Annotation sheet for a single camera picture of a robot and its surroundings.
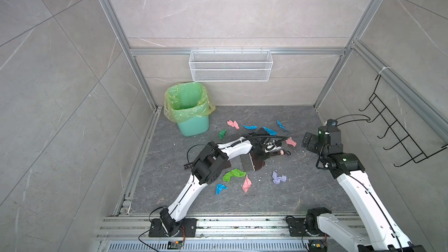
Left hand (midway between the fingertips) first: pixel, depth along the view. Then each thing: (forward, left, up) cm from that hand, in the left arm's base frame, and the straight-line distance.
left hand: (267, 150), depth 97 cm
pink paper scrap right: (+5, -15, +1) cm, 15 cm away
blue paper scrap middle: (+13, -5, -1) cm, 14 cm away
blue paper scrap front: (-20, +28, 0) cm, 34 cm away
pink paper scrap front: (-18, +13, 0) cm, 23 cm away
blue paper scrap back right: (+19, -12, -1) cm, 22 cm away
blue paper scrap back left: (+17, +6, 0) cm, 18 cm away
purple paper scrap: (-17, -2, +1) cm, 17 cm away
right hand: (-7, -17, +23) cm, 29 cm away
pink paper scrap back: (+19, +18, +1) cm, 26 cm away
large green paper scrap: (-13, +20, 0) cm, 24 cm away
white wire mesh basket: (+41, +19, +29) cm, 54 cm away
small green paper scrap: (+12, +26, 0) cm, 29 cm away
